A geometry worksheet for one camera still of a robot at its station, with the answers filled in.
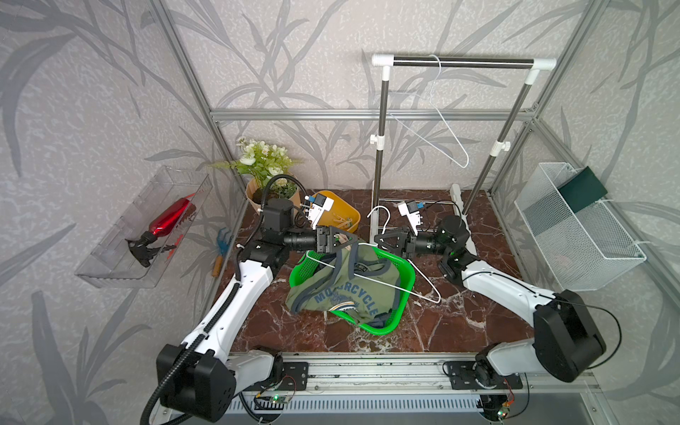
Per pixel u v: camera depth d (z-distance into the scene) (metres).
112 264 0.60
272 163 0.89
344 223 1.05
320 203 0.64
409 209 0.65
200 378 0.37
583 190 0.72
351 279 0.72
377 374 0.75
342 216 1.09
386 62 0.62
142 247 0.61
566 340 0.42
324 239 0.60
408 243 0.64
